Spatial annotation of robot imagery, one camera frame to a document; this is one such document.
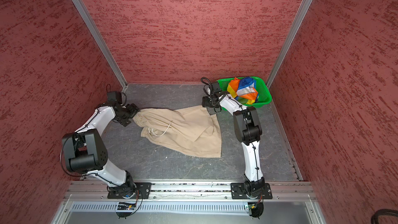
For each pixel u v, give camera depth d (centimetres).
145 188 75
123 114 77
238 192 74
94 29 88
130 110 82
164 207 77
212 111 90
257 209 70
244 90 100
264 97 109
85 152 46
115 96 73
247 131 56
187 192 76
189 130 90
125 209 72
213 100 77
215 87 83
